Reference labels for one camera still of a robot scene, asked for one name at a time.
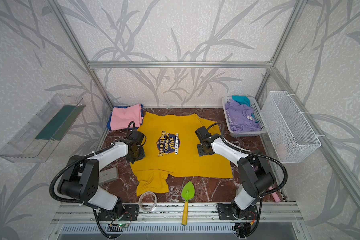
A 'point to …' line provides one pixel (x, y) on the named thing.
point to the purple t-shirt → (240, 118)
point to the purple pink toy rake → (275, 197)
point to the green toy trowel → (187, 193)
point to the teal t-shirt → (241, 99)
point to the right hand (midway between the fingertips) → (204, 145)
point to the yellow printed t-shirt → (171, 147)
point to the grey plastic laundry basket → (256, 113)
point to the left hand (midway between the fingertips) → (142, 152)
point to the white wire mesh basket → (290, 135)
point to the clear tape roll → (140, 198)
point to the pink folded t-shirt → (121, 117)
